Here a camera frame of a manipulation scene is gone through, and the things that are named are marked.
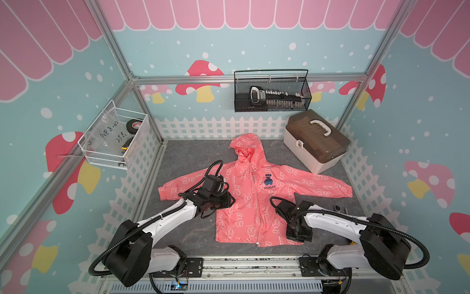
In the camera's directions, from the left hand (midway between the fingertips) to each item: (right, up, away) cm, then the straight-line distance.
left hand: (232, 204), depth 84 cm
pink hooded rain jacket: (+15, +4, +13) cm, 20 cm away
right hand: (+28, -15, -2) cm, 32 cm away
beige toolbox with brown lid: (+43, +29, +12) cm, 53 cm away
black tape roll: (-44, +36, -4) cm, 57 cm away
